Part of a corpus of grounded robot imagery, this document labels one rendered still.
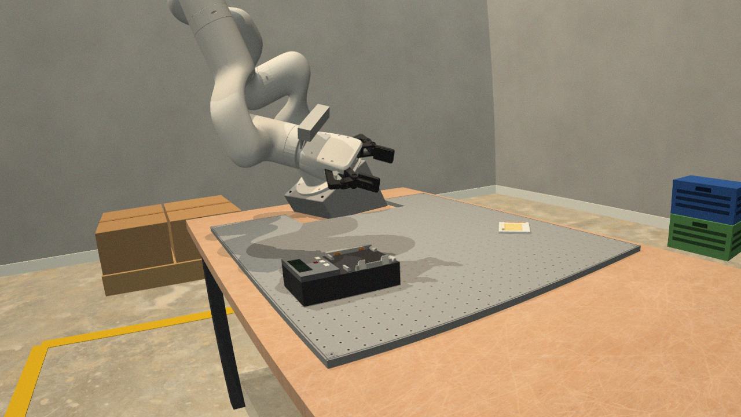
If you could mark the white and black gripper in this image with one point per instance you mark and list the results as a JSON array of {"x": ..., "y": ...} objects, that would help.
[{"x": 328, "y": 156}]

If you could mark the black cassette dock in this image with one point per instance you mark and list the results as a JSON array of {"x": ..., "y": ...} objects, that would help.
[{"x": 341, "y": 273}]

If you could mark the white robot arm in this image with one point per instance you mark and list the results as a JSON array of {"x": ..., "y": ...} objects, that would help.
[{"x": 232, "y": 45}]

